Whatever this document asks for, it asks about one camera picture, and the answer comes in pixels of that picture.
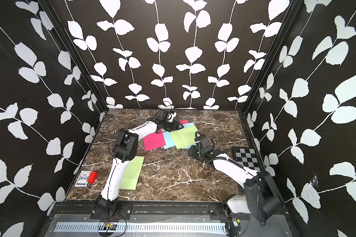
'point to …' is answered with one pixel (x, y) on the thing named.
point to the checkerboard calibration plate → (247, 157)
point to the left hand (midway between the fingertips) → (182, 124)
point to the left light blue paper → (169, 140)
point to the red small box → (92, 177)
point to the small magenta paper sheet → (184, 122)
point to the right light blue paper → (188, 125)
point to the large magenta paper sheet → (154, 140)
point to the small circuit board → (110, 226)
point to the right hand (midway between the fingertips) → (188, 149)
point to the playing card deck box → (82, 180)
